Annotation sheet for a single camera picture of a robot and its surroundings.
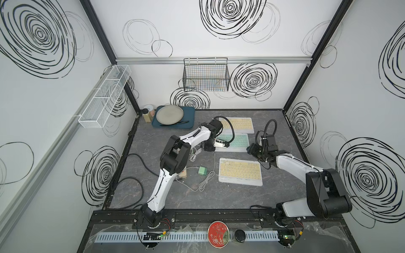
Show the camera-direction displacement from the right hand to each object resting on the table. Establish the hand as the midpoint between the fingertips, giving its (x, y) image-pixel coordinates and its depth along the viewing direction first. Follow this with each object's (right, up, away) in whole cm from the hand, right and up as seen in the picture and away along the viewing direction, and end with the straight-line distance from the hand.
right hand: (250, 150), depth 92 cm
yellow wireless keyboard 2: (-7, -12, -3) cm, 14 cm away
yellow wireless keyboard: (-1, +14, +20) cm, 24 cm away
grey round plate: (-53, +23, +25) cm, 63 cm away
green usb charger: (-28, -11, -5) cm, 30 cm away
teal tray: (-39, +18, +24) cm, 49 cm away
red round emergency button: (-21, -32, -25) cm, 46 cm away
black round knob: (-13, -29, -30) cm, 44 cm away
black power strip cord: (-64, -15, -7) cm, 66 cm away
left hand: (-24, +1, +9) cm, 25 cm away
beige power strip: (-39, -12, -5) cm, 41 cm away
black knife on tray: (-48, +15, +19) cm, 54 cm away
